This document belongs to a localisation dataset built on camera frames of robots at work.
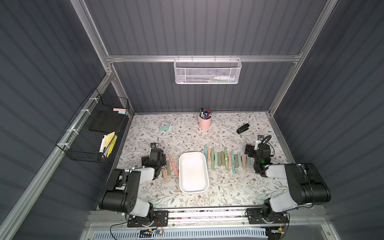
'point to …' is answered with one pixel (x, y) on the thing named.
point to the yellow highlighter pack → (110, 146)
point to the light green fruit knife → (226, 156)
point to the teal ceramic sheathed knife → (233, 161)
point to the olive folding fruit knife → (219, 159)
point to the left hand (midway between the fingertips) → (152, 157)
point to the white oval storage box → (193, 172)
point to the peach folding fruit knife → (230, 162)
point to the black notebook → (107, 120)
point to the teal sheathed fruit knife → (240, 160)
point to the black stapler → (243, 128)
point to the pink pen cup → (205, 124)
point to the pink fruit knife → (174, 166)
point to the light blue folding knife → (215, 158)
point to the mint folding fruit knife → (248, 161)
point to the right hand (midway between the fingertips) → (258, 145)
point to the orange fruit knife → (209, 154)
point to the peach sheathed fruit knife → (164, 174)
